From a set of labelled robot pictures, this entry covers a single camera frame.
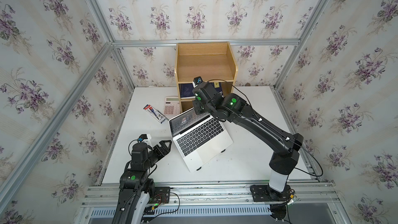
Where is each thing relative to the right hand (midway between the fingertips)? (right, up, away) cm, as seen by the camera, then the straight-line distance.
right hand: (199, 101), depth 71 cm
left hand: (-15, -23, +7) cm, 29 cm away
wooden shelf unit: (+9, +24, +21) cm, 33 cm away
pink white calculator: (-20, -3, +36) cm, 41 cm away
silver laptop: (0, -20, +13) cm, 24 cm away
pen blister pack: (-30, -9, +32) cm, 45 cm away
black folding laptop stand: (0, -35, +10) cm, 37 cm away
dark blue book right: (+12, +10, +25) cm, 29 cm away
